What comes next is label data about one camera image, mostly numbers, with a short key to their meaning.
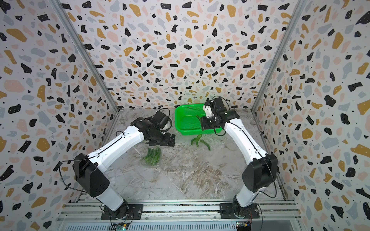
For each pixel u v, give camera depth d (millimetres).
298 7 718
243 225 714
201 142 1003
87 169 417
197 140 975
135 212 733
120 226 702
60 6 697
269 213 749
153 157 914
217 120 582
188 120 1121
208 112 748
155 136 645
